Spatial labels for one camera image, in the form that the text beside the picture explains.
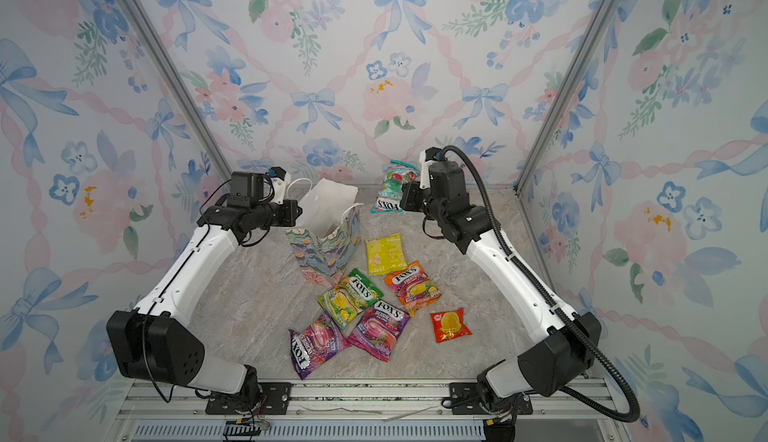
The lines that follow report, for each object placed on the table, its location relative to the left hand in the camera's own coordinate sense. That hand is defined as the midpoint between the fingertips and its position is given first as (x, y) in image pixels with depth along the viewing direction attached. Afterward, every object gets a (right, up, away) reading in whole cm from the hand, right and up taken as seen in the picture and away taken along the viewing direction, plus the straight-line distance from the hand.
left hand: (301, 206), depth 81 cm
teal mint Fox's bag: (+26, +8, -6) cm, 28 cm away
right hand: (+27, +5, -7) cm, 29 cm away
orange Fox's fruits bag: (+31, -24, +9) cm, 40 cm away
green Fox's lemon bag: (+12, -27, +7) cm, 30 cm away
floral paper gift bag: (+8, -7, -7) cm, 13 cm away
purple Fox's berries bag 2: (+4, -37, -2) cm, 37 cm away
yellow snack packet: (+23, -15, +17) cm, 32 cm away
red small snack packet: (+41, -34, +4) cm, 53 cm away
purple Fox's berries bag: (+21, -34, +1) cm, 40 cm away
